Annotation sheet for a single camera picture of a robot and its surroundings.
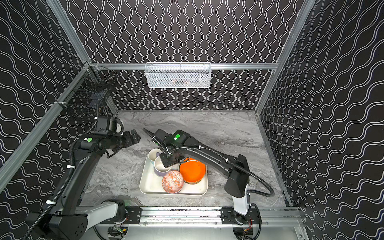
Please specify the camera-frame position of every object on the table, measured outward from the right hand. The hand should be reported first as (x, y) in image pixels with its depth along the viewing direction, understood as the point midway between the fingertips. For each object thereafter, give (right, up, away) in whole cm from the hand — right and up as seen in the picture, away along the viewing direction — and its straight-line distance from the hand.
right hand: (168, 163), depth 75 cm
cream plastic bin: (-11, -14, +9) cm, 20 cm away
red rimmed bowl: (+1, -12, +7) cm, 14 cm away
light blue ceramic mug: (-13, -3, +13) cm, 19 cm away
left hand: (-18, +13, 0) cm, 22 cm away
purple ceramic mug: (-3, -1, -7) cm, 8 cm away
